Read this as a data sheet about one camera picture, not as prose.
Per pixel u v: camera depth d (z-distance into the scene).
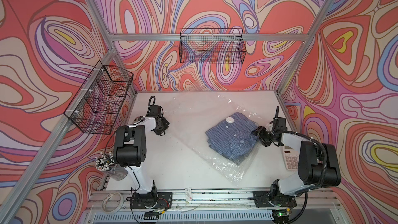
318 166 0.45
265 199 0.73
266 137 0.81
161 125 0.88
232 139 0.88
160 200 0.73
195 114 1.05
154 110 0.80
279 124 0.75
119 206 0.71
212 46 0.97
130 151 0.50
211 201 0.75
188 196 0.74
